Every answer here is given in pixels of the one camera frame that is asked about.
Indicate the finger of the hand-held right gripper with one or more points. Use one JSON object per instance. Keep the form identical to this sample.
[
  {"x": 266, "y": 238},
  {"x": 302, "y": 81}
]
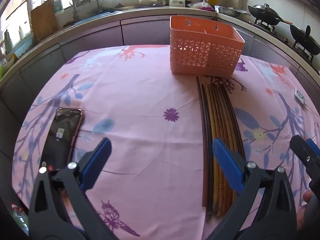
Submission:
[
  {"x": 314, "y": 146},
  {"x": 303, "y": 155}
]

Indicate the bundle of wooden chopsticks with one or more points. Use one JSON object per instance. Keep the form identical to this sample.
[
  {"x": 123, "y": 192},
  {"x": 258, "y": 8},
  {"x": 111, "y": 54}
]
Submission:
[{"x": 220, "y": 120}]

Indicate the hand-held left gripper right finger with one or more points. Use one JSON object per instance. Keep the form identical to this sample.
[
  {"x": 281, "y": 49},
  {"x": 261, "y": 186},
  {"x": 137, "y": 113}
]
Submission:
[{"x": 225, "y": 157}]

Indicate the green plastic container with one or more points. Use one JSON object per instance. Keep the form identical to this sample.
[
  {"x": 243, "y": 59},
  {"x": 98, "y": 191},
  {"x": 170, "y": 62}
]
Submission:
[{"x": 3, "y": 71}]

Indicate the black smartphone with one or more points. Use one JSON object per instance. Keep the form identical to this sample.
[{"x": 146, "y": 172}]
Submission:
[{"x": 62, "y": 135}]

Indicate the wooden cutting board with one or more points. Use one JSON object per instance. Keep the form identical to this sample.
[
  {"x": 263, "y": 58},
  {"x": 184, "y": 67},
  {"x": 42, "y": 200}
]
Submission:
[{"x": 43, "y": 21}]

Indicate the white gourd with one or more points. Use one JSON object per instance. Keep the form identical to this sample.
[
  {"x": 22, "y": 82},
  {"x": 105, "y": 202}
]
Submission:
[{"x": 147, "y": 1}]

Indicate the clear plastic water bottle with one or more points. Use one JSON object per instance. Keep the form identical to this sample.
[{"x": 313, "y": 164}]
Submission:
[{"x": 20, "y": 217}]

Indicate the steel tray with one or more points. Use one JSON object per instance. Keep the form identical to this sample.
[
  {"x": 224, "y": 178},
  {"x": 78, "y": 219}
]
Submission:
[{"x": 230, "y": 11}]

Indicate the orange plastic lattice basket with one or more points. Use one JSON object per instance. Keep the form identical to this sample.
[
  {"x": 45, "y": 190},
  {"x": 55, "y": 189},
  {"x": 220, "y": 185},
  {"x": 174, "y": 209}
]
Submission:
[{"x": 200, "y": 55}]

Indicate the person's right hand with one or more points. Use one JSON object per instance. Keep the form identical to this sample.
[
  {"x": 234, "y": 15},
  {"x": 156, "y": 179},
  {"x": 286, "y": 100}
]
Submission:
[{"x": 307, "y": 197}]

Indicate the blue white carton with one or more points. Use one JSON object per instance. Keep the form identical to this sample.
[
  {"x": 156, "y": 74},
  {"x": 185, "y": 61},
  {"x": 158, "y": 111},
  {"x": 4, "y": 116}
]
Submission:
[{"x": 59, "y": 3}]

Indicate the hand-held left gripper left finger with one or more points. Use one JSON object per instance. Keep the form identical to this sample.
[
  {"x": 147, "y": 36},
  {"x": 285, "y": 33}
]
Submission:
[{"x": 98, "y": 155}]

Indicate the purple cloth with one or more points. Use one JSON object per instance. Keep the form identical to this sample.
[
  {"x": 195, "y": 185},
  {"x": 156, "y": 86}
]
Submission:
[{"x": 207, "y": 9}]

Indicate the small white device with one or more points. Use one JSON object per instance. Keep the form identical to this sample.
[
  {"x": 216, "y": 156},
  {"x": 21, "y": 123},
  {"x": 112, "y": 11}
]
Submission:
[{"x": 299, "y": 96}]

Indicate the gas stove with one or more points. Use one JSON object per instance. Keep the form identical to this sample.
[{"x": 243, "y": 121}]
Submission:
[{"x": 280, "y": 33}]

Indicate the pink printed tablecloth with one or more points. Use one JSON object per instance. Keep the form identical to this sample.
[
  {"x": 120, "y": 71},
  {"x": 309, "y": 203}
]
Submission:
[{"x": 140, "y": 100}]

